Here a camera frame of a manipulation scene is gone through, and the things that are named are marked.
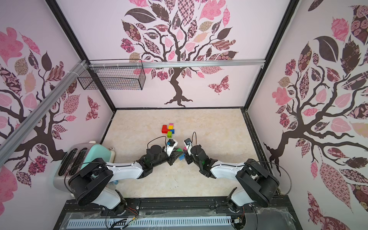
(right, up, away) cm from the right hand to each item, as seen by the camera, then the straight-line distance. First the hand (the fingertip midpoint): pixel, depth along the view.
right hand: (186, 148), depth 87 cm
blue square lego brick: (-10, +9, +16) cm, 21 cm away
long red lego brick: (-16, +10, +16) cm, 25 cm away
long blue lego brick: (-2, -5, -2) cm, 6 cm away
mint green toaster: (-58, -1, -13) cm, 60 cm away
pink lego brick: (0, +2, -11) cm, 11 cm away
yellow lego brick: (-12, +12, +18) cm, 25 cm away
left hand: (-4, -2, -3) cm, 5 cm away
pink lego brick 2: (-12, +15, +20) cm, 28 cm away
